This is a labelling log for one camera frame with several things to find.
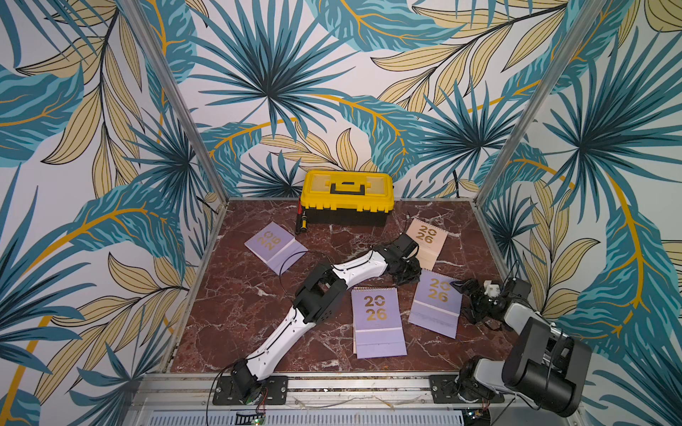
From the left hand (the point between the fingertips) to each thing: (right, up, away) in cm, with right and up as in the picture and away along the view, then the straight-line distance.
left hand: (424, 282), depth 92 cm
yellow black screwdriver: (-44, +22, +17) cm, 53 cm away
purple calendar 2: (-18, -11, -10) cm, 23 cm away
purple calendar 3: (+4, -7, -3) cm, 8 cm away
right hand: (+10, -3, -4) cm, 11 cm away
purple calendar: (-54, +11, +9) cm, 56 cm away
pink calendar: (+6, +14, +14) cm, 21 cm away
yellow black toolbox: (-27, +30, +8) cm, 41 cm away
